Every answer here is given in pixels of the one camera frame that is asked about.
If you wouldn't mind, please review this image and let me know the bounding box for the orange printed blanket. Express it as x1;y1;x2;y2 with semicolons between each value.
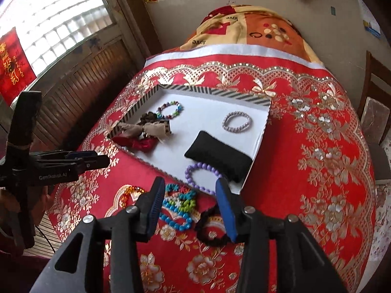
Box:
179;4;325;66

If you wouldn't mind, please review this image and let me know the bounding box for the red floral tablecloth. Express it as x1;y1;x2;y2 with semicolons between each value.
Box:
46;44;378;293

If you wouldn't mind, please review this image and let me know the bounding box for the black bead bracelet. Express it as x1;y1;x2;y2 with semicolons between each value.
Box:
194;203;233;246

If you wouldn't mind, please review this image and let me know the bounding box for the window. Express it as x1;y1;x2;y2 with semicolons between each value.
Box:
0;0;118;77

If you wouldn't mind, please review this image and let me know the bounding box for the wooden slatted shutter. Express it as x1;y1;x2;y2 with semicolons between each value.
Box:
29;37;138;153

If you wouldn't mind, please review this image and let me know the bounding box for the red scrunchie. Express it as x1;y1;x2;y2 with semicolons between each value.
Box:
111;136;156;152

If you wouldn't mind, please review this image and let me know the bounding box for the person's left hand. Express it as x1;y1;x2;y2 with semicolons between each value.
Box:
0;185;51;239

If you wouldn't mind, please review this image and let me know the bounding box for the silver chain bracelet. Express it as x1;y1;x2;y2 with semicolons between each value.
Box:
222;112;253;134

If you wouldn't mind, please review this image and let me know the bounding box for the red orange bead bracelet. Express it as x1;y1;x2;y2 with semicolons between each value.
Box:
119;185;144;209

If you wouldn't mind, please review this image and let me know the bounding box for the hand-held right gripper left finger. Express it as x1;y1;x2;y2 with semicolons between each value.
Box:
29;176;166;293

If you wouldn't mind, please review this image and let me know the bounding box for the beige scrunchie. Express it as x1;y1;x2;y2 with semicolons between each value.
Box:
116;120;172;144

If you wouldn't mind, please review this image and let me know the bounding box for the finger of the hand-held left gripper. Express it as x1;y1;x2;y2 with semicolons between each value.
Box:
65;149;99;160
72;154;110;173

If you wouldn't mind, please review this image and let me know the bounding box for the blue multicolour bead necklace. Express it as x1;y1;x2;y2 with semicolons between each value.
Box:
159;183;197;231

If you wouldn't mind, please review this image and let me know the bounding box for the wall poster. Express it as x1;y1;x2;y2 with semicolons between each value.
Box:
356;0;384;40

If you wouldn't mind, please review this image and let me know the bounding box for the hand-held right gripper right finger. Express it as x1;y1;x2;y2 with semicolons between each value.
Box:
215;177;349;293

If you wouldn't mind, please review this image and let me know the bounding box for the striped rim white tray box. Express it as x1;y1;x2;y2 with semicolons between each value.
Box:
105;84;272;193

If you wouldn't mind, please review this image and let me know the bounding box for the multicolour gem bead bracelet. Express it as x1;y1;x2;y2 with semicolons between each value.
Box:
156;100;184;120

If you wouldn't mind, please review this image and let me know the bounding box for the black jewelry pillow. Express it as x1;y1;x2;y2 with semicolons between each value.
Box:
184;131;253;181

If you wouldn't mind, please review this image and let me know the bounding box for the purple bead bracelet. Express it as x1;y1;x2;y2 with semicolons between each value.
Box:
185;163;223;196

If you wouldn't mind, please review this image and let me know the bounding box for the wooden chair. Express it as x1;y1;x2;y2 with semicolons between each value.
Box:
356;50;391;184

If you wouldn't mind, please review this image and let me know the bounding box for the red wall hanging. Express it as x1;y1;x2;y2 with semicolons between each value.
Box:
0;27;39;106

